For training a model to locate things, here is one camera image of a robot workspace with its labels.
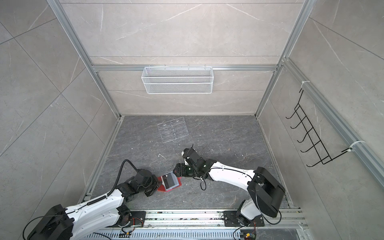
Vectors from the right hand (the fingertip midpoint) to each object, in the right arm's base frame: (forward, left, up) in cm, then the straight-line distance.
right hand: (177, 171), depth 81 cm
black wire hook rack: (-1, -64, +22) cm, 68 cm away
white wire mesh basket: (+56, +1, +21) cm, 60 cm away
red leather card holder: (-3, +5, -8) cm, 10 cm away
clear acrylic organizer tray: (+33, +5, -3) cm, 33 cm away
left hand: (-2, +8, -7) cm, 11 cm away
